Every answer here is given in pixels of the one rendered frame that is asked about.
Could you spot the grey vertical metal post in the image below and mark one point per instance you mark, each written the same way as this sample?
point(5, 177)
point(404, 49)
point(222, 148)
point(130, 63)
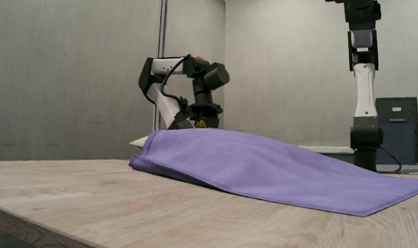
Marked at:
point(161, 39)

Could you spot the beige pillow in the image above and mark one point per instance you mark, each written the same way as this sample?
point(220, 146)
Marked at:
point(139, 143)

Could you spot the purple cloth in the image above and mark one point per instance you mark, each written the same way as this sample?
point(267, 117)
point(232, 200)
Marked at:
point(267, 169)

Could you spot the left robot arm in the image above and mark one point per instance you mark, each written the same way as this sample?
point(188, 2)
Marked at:
point(365, 134)

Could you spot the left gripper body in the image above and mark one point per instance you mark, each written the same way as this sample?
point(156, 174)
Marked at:
point(357, 4)

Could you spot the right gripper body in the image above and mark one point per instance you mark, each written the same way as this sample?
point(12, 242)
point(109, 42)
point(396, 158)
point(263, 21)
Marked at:
point(206, 112)

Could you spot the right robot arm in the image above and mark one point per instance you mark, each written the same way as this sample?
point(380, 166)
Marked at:
point(207, 78)

